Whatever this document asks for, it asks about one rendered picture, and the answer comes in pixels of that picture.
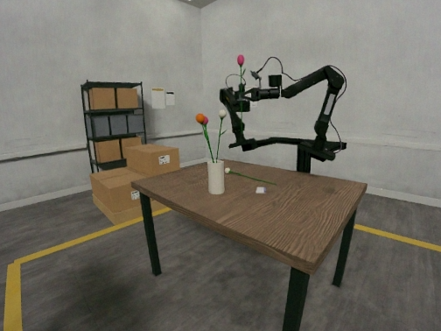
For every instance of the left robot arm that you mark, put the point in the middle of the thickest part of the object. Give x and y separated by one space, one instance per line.
335 83

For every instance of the white flower with green stem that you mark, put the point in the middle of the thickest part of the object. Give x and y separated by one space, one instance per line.
222 114

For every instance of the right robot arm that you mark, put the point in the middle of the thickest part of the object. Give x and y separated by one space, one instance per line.
227 99

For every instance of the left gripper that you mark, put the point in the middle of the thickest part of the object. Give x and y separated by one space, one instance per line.
255 93

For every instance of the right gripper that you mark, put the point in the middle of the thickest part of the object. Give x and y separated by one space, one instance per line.
237 105

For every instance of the white cylindrical vase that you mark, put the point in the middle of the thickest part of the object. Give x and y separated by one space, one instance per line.
216 177

